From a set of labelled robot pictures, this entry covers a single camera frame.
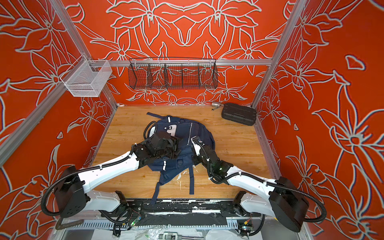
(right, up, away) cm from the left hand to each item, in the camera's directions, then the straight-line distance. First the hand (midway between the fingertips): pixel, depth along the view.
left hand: (185, 140), depth 76 cm
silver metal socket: (+23, +23, +41) cm, 52 cm away
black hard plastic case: (+38, +15, +30) cm, 51 cm away
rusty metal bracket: (-60, -39, -7) cm, 72 cm away
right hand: (+2, -5, +4) cm, 7 cm away
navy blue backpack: (-1, +4, +19) cm, 19 cm away
